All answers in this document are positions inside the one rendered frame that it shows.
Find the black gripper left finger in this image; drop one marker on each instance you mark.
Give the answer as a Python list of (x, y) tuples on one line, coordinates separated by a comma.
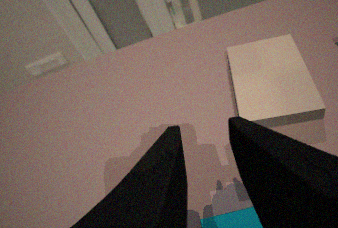
[(154, 194)]

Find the beige flat box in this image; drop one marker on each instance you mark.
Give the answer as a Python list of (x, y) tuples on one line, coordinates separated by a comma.
[(273, 86)]

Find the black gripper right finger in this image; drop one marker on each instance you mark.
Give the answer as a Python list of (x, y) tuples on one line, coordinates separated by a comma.
[(291, 185)]

